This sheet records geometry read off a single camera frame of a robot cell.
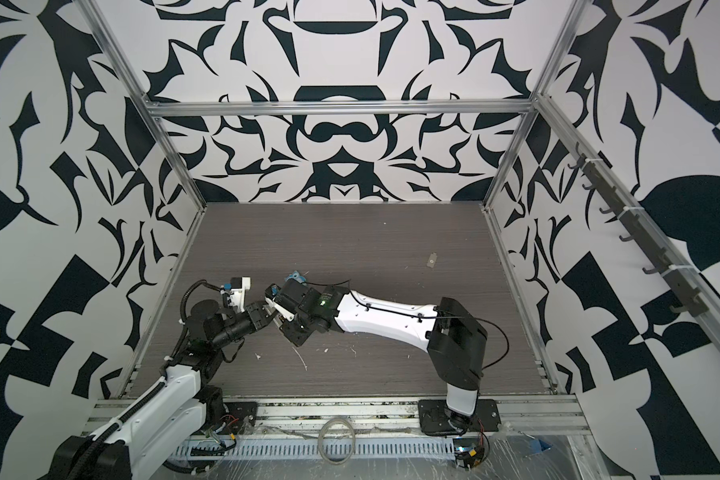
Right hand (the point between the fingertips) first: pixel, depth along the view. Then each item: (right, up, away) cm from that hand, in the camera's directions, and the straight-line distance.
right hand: (289, 327), depth 77 cm
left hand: (-2, +7, +2) cm, 7 cm away
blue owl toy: (-3, +10, +22) cm, 24 cm away
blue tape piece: (+60, -27, -5) cm, 66 cm away
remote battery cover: (+43, +15, +28) cm, 53 cm away
